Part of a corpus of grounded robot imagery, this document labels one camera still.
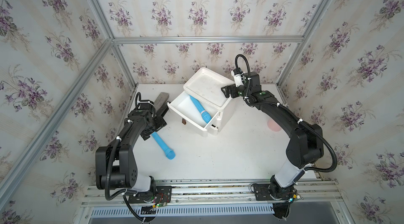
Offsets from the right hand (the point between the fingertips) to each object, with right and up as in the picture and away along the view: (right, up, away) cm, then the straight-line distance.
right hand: (232, 86), depth 87 cm
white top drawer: (-22, -14, -2) cm, 26 cm away
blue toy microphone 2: (-16, -15, -8) cm, 23 cm away
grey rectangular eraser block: (-46, -8, +20) cm, 51 cm away
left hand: (-42, -24, 0) cm, 49 cm away
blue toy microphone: (-34, -36, -5) cm, 50 cm away
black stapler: (-42, -15, +14) cm, 47 cm away
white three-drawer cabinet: (-16, 0, -1) cm, 16 cm away
